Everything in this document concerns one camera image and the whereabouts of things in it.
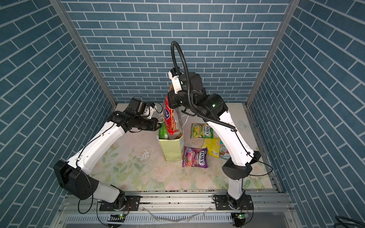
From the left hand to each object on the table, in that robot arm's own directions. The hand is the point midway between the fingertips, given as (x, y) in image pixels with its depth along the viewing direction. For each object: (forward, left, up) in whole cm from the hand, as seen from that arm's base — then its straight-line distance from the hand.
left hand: (163, 126), depth 77 cm
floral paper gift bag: (-10, -6, -6) cm, 13 cm away
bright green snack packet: (-2, 0, -4) cm, 5 cm away
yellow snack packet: (0, -31, -21) cm, 37 cm away
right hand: (+1, -6, +22) cm, 23 cm away
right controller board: (-39, -40, -25) cm, 62 cm away
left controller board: (-39, +23, -28) cm, 53 cm away
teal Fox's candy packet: (-6, -37, -20) cm, 42 cm away
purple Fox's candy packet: (-9, -19, -20) cm, 29 cm away
